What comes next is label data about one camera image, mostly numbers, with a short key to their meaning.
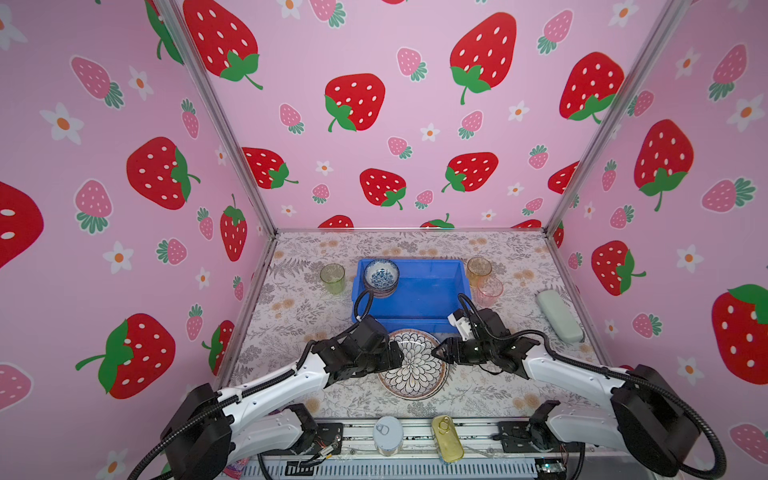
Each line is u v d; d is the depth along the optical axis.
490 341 0.66
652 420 0.41
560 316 0.94
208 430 0.40
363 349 0.62
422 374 0.84
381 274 0.98
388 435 0.70
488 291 1.01
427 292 1.01
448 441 0.70
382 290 0.93
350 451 0.73
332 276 1.08
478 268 1.18
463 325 0.80
